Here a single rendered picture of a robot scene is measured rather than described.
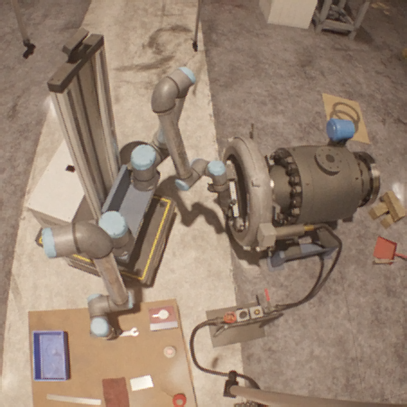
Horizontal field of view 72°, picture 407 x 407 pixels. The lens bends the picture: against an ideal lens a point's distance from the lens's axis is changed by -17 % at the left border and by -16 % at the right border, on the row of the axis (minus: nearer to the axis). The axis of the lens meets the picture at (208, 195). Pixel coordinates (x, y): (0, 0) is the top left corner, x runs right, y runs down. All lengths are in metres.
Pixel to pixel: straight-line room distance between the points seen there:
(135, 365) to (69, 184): 1.16
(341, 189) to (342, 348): 1.33
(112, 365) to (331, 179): 1.82
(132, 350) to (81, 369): 0.34
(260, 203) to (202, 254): 0.92
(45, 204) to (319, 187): 1.72
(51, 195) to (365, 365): 2.70
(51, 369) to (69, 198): 1.06
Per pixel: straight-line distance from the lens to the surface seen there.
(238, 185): 2.30
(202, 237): 2.72
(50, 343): 2.15
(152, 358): 2.01
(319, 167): 2.19
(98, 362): 2.06
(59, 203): 1.99
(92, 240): 1.18
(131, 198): 2.11
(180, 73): 1.59
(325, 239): 2.71
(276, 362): 2.60
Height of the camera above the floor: 2.48
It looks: 58 degrees down
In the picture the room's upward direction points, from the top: 12 degrees clockwise
